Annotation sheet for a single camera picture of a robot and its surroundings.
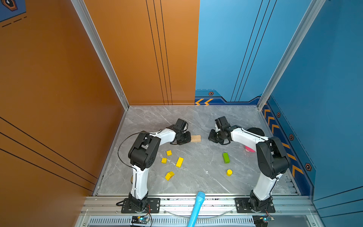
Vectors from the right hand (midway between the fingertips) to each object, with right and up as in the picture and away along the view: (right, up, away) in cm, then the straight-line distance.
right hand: (207, 138), depth 95 cm
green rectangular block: (+11, -12, -6) cm, 17 cm away
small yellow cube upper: (-26, -9, -3) cm, 27 cm away
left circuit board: (-38, -38, -24) cm, 59 cm away
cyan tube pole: (-7, -28, -22) cm, 36 cm away
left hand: (-10, -1, +4) cm, 11 cm away
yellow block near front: (-24, -20, -13) cm, 34 cm away
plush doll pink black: (+33, +5, -1) cm, 34 cm away
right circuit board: (+24, -38, -25) cm, 51 cm away
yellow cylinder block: (+11, -18, -12) cm, 25 cm away
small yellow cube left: (-28, -13, -6) cm, 32 cm away
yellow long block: (-18, -14, -6) cm, 24 cm away
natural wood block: (-8, +1, +4) cm, 9 cm away
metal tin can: (-37, -12, -36) cm, 53 cm away
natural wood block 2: (-8, -2, +3) cm, 9 cm away
